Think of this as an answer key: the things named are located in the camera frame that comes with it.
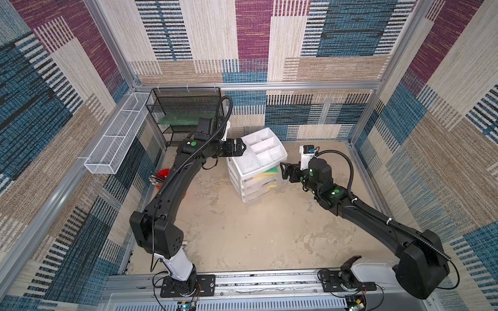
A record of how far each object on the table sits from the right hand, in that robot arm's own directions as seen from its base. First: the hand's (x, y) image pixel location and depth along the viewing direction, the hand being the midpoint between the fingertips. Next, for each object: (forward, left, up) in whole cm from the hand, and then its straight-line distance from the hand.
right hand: (292, 165), depth 82 cm
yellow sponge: (+1, +7, -18) cm, 19 cm away
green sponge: (-1, +9, -3) cm, 9 cm away
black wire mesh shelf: (+38, +57, +1) cm, 68 cm away
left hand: (+4, +23, +7) cm, 24 cm away
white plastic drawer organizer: (+7, +12, +1) cm, 14 cm away
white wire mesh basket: (+10, +84, -3) cm, 84 cm away
